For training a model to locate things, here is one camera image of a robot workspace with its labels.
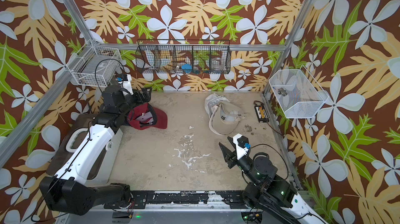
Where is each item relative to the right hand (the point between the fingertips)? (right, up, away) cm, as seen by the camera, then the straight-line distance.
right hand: (222, 141), depth 64 cm
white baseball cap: (-1, +17, +47) cm, 50 cm away
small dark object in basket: (+36, +23, +20) cm, 47 cm away
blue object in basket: (-18, +39, +31) cm, 53 cm away
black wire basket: (-8, +46, +32) cm, 57 cm away
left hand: (-37, +24, +10) cm, 46 cm away
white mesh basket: (+44, +20, +13) cm, 50 cm away
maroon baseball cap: (-45, +8, +35) cm, 57 cm away
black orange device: (+33, +10, +42) cm, 55 cm away
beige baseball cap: (+7, +6, +38) cm, 39 cm away
